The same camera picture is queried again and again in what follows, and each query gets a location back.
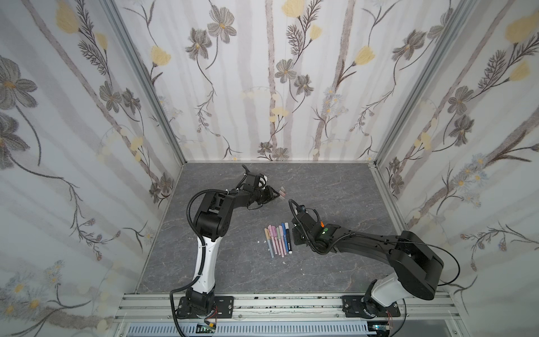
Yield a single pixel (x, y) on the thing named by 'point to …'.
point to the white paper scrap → (258, 241)
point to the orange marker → (322, 225)
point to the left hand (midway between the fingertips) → (280, 192)
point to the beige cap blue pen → (268, 239)
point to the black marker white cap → (288, 238)
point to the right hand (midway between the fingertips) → (296, 229)
